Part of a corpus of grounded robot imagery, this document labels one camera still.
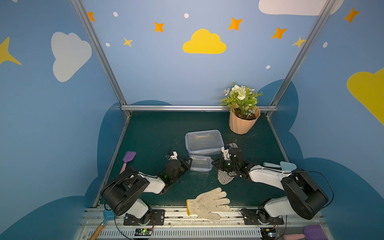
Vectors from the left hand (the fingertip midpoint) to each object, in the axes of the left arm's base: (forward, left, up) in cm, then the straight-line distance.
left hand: (196, 161), depth 87 cm
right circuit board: (-34, -36, -8) cm, 50 cm away
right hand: (+1, -10, -2) cm, 10 cm away
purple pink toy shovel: (-32, -59, -8) cm, 68 cm away
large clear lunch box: (+17, -5, -7) cm, 19 cm away
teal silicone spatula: (+2, -57, -8) cm, 58 cm away
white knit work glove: (-21, -6, -7) cm, 23 cm away
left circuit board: (-34, +26, -8) cm, 43 cm away
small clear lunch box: (+2, -3, -7) cm, 8 cm away
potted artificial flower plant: (+32, -28, +19) cm, 47 cm away
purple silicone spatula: (+5, +44, -7) cm, 45 cm away
